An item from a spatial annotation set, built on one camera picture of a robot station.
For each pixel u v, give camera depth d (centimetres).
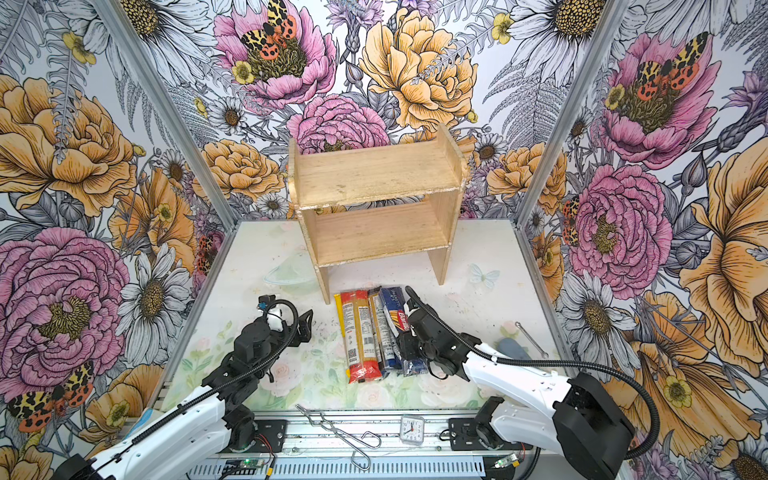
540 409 46
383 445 73
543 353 88
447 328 56
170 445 50
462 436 74
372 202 68
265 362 62
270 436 73
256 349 62
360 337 85
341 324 94
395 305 87
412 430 74
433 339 63
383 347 85
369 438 75
